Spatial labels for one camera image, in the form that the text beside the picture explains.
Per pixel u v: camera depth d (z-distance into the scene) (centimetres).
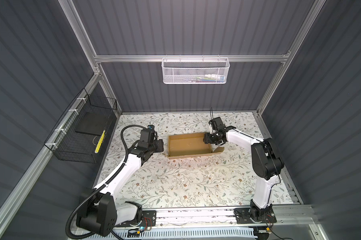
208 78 92
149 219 72
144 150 62
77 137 72
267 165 52
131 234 72
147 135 63
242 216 73
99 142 71
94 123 77
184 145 101
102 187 43
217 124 79
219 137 74
